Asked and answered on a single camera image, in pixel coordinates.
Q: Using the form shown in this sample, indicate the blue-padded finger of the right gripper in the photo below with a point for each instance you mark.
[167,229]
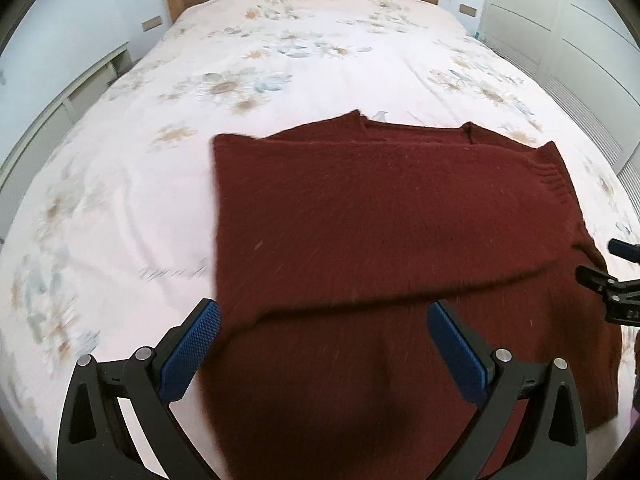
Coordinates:
[629,252]

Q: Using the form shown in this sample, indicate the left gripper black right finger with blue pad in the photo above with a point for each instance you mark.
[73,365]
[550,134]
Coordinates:
[551,439]

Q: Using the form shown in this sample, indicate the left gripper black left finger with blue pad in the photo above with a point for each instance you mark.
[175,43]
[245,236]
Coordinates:
[94,441]

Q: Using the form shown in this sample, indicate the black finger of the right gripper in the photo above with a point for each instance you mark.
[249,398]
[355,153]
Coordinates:
[612,290]

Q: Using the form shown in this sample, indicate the dark red knitted sweater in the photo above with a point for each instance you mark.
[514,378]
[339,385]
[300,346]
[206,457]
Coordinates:
[333,239]

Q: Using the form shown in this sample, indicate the white floral bedspread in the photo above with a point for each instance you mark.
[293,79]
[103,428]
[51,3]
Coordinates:
[113,240]

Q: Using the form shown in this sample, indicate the white wardrobe with louvred doors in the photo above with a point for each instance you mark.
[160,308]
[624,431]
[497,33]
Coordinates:
[581,53]

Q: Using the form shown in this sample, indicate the white low shelf unit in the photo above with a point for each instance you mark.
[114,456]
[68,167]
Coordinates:
[51,127]

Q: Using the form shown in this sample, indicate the right beige wall socket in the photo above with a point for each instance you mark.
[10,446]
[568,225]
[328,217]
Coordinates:
[467,10]

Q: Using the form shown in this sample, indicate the beige wall socket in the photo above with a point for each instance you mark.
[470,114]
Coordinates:
[152,23]
[467,10]

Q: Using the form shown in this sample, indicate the left beige wall socket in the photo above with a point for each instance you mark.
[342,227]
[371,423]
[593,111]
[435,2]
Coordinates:
[152,23]

